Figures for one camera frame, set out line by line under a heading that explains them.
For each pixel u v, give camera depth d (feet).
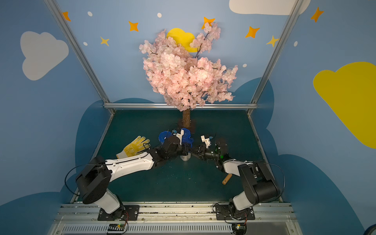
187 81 2.39
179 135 2.50
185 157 2.98
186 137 2.90
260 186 1.50
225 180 2.75
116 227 2.39
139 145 3.31
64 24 2.42
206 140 2.75
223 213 2.42
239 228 2.40
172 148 2.09
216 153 2.49
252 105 3.87
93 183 1.44
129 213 2.41
